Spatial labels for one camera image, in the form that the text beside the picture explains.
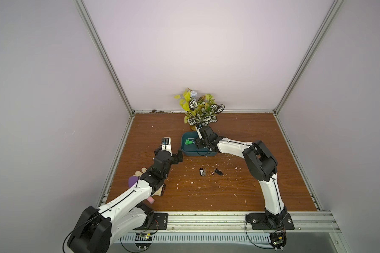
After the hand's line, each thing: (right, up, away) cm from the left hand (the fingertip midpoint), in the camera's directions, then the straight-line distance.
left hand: (174, 146), depth 83 cm
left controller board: (-13, -41, -11) cm, 44 cm away
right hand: (+14, +5, +17) cm, 22 cm away
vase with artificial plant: (+15, +20, +5) cm, 26 cm away
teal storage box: (+7, -2, +18) cm, 19 cm away
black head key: (+25, -16, +7) cm, 30 cm away
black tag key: (+15, -16, +7) cm, 23 cm away
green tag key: (+7, +1, +20) cm, 21 cm away
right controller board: (+49, -41, -13) cm, 65 cm away
